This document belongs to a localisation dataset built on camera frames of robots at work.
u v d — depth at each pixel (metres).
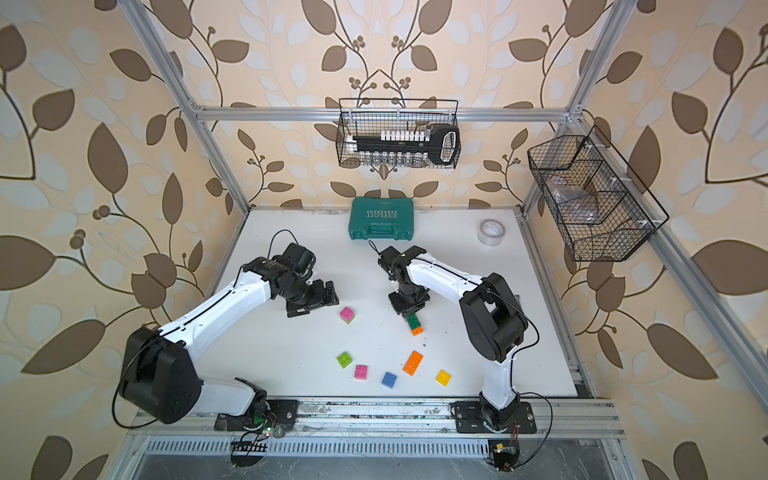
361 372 0.81
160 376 0.41
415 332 0.86
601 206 0.73
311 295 0.74
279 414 0.74
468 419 0.74
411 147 0.84
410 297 0.75
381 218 1.12
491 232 1.13
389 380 0.79
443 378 0.80
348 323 0.91
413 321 0.87
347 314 0.89
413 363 0.83
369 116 0.91
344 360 0.83
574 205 0.70
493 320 0.49
